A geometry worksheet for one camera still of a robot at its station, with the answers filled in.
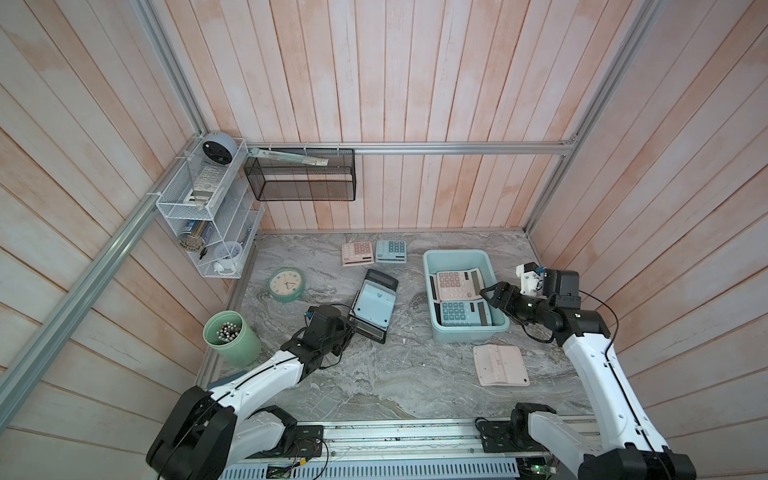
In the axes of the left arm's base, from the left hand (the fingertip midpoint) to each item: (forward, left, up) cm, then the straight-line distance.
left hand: (358, 326), depth 86 cm
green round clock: (+18, +26, -5) cm, 32 cm away
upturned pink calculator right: (-10, -41, -5) cm, 42 cm away
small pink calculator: (+33, +2, -5) cm, 33 cm away
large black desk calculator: (+1, -5, -4) cm, 6 cm away
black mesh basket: (+51, +28, +14) cm, 60 cm away
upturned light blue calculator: (+8, -5, -1) cm, 10 cm away
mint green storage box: (+21, -26, +5) cm, 34 cm away
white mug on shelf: (+15, +38, +14) cm, 44 cm away
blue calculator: (+5, -32, -1) cm, 32 cm away
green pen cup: (-8, +31, +9) cm, 34 cm away
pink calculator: (+15, -33, -1) cm, 36 cm away
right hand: (+3, -35, +13) cm, 38 cm away
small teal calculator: (+34, -11, -5) cm, 36 cm away
